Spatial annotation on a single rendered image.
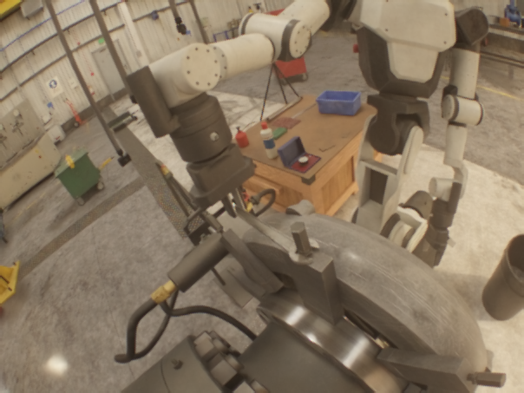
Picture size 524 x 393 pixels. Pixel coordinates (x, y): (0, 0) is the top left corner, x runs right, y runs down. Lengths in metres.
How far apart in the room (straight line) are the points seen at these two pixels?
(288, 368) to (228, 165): 0.41
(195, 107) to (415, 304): 0.41
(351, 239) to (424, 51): 0.52
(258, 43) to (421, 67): 0.43
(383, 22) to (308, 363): 0.77
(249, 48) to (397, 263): 0.42
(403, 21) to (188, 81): 0.55
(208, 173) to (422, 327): 0.39
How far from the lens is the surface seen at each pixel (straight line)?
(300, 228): 0.33
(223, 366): 0.51
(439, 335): 0.43
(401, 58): 0.72
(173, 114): 0.38
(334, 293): 0.43
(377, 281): 0.39
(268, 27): 0.54
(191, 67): 0.33
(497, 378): 0.41
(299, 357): 0.57
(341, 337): 0.52
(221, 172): 0.41
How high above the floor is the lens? 1.32
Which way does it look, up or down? 39 degrees down
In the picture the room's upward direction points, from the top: 19 degrees counter-clockwise
